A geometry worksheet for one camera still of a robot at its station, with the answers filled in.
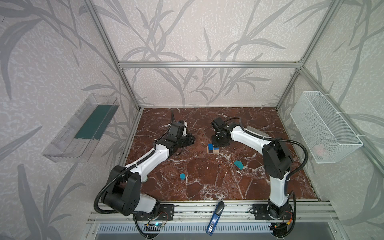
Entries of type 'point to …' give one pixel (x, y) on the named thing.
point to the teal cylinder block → (182, 176)
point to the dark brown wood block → (210, 151)
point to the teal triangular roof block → (239, 164)
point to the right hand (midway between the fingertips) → (214, 140)
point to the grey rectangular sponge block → (256, 130)
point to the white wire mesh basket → (328, 138)
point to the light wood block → (216, 151)
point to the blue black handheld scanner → (215, 218)
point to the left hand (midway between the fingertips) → (197, 133)
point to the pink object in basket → (319, 149)
